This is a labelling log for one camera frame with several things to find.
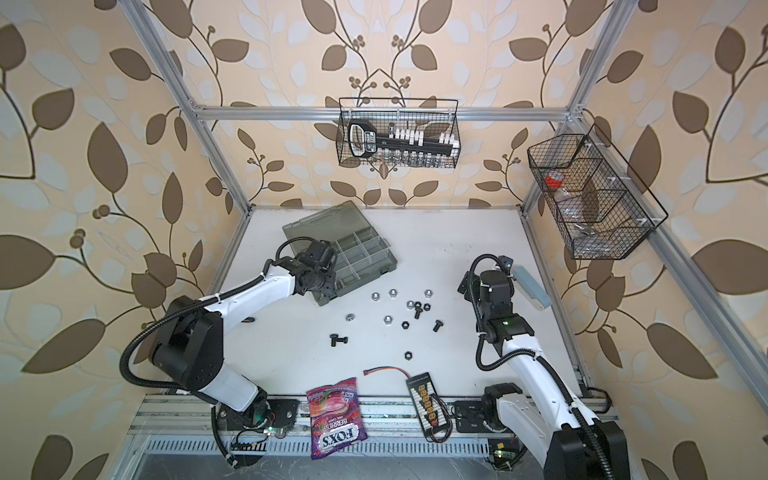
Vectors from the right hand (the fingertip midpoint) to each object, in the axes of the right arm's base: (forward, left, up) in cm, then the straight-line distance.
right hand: (480, 280), depth 84 cm
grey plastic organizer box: (+19, +35, -11) cm, 41 cm away
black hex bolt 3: (-8, +12, -12) cm, 19 cm away
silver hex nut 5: (-5, +27, -13) cm, 30 cm away
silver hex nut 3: (+3, +14, -13) cm, 19 cm away
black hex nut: (-1, +17, -13) cm, 22 cm away
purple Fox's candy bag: (-31, +40, -10) cm, 52 cm away
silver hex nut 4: (0, +20, -12) cm, 23 cm away
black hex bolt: (-11, +43, -12) cm, 46 cm away
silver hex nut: (+3, +31, -13) cm, 34 cm away
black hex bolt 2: (-3, +18, -13) cm, 22 cm away
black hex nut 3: (-7, +22, -14) cm, 27 cm away
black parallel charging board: (-30, +16, -11) cm, 36 cm away
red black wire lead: (-20, +32, -14) cm, 40 cm away
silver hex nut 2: (+4, +25, -12) cm, 28 cm away
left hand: (+5, +47, -4) cm, 48 cm away
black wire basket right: (+8, -28, +21) cm, 36 cm away
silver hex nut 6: (-4, +39, -12) cm, 41 cm away
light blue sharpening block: (+1, -18, -8) cm, 20 cm away
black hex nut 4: (-16, +21, -13) cm, 30 cm away
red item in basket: (+24, -24, +14) cm, 37 cm away
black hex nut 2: (-1, +14, -13) cm, 20 cm away
